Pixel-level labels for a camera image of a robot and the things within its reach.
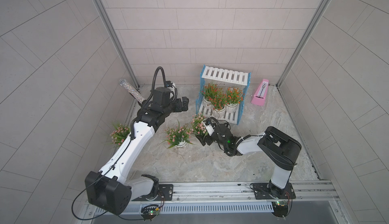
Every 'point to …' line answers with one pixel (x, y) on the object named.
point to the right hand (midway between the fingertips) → (201, 131)
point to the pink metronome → (259, 96)
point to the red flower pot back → (210, 91)
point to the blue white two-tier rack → (212, 73)
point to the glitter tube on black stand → (123, 82)
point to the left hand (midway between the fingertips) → (183, 98)
